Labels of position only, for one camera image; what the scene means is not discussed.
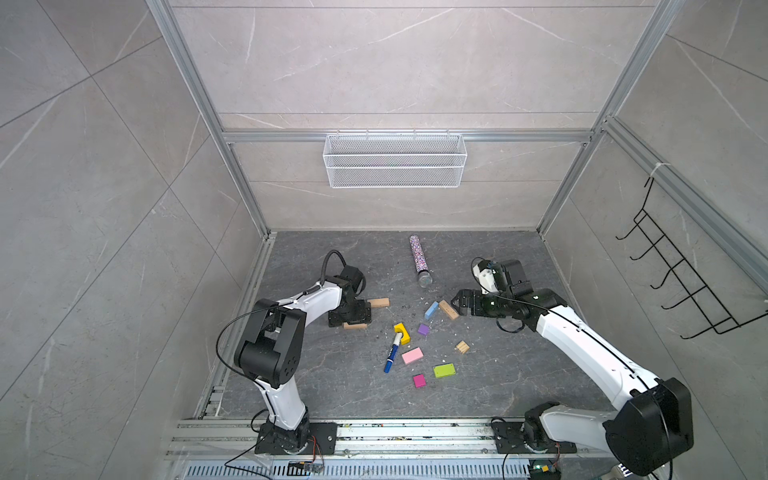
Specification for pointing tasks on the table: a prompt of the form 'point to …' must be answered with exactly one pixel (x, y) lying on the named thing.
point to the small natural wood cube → (462, 346)
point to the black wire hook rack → (697, 289)
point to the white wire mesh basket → (395, 161)
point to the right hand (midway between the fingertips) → (464, 300)
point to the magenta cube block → (419, 380)
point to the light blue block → (431, 310)
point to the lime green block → (444, 370)
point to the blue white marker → (393, 352)
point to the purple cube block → (424, 329)
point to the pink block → (412, 355)
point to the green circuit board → (544, 469)
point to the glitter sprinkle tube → (425, 279)
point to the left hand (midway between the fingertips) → (356, 313)
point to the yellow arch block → (400, 328)
